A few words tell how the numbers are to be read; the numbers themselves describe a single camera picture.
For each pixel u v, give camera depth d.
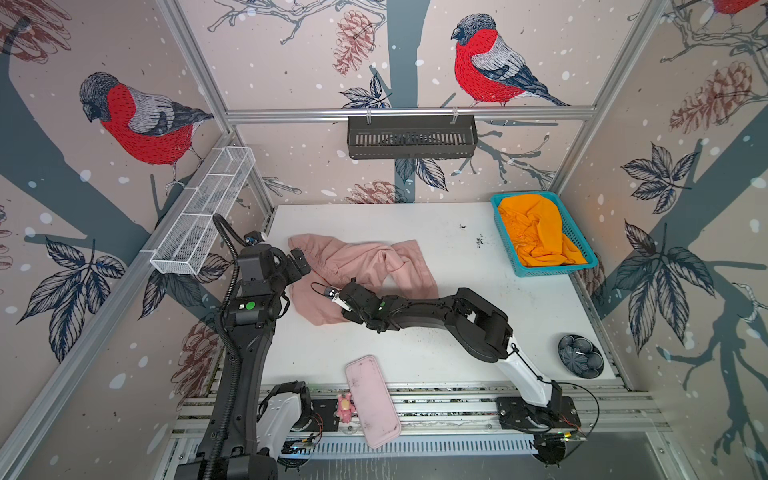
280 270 0.62
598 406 0.68
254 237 0.64
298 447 0.71
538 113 0.92
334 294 0.79
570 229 1.03
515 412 0.73
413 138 1.05
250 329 0.48
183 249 0.70
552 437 0.71
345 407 0.73
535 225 1.03
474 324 0.58
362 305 0.73
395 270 0.92
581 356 0.81
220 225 0.53
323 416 0.73
